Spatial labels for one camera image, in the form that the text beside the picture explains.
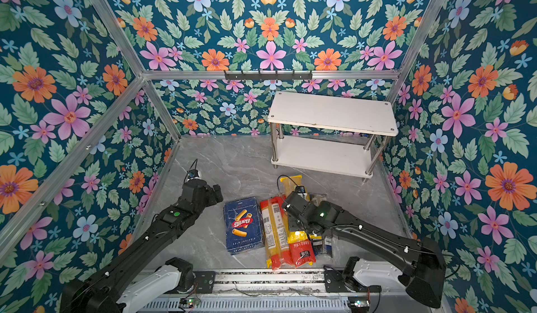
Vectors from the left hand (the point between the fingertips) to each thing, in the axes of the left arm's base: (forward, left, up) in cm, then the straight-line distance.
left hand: (214, 188), depth 83 cm
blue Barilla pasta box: (-13, -11, -8) cm, 19 cm away
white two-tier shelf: (+40, -66, -15) cm, 78 cm away
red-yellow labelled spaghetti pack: (-17, -24, -8) cm, 30 cm away
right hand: (-14, -31, -1) cm, 34 cm away
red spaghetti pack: (-24, -33, -5) cm, 41 cm away
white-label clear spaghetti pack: (-23, -42, -12) cm, 49 cm away
